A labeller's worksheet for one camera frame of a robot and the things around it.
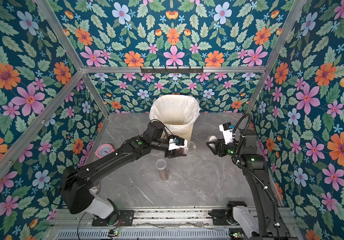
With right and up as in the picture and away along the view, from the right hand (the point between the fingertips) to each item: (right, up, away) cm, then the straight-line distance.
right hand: (216, 139), depth 73 cm
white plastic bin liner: (-21, +17, +23) cm, 36 cm away
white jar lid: (-2, +1, -2) cm, 3 cm away
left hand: (-15, -3, -1) cm, 15 cm away
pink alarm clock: (-69, -9, +23) cm, 73 cm away
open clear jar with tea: (-27, -19, +8) cm, 34 cm away
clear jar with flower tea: (-13, -4, -4) cm, 14 cm away
